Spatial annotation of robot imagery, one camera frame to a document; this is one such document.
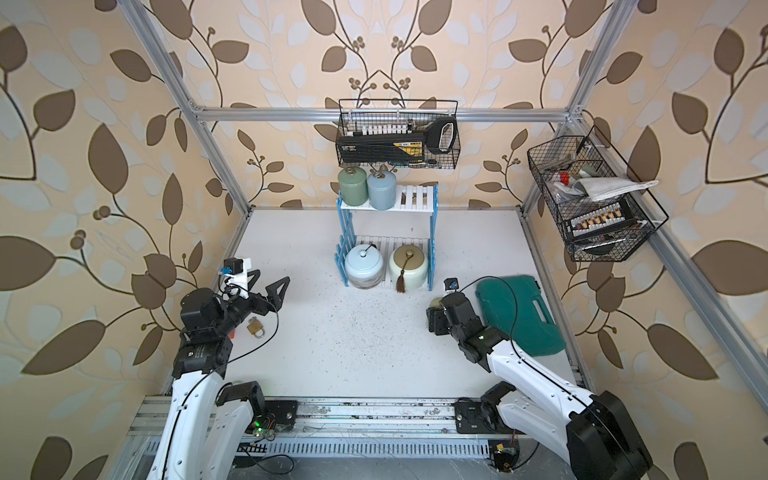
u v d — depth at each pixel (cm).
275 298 68
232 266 62
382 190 79
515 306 89
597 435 39
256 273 76
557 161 83
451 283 75
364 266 89
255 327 88
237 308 64
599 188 64
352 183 79
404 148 83
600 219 67
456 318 64
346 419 75
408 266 89
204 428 47
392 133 84
